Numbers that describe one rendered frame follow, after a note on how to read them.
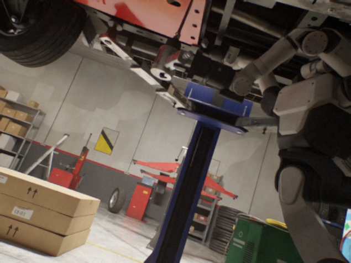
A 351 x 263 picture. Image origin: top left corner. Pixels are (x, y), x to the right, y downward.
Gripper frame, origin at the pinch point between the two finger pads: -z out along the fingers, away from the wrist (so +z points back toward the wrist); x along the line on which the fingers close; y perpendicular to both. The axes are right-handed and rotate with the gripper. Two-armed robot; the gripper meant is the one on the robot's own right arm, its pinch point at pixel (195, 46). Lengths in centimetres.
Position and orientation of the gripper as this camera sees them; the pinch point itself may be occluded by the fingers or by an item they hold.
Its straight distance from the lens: 200.4
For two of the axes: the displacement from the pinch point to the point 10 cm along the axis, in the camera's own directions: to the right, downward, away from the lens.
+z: 9.4, 3.2, -0.6
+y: -0.2, 2.4, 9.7
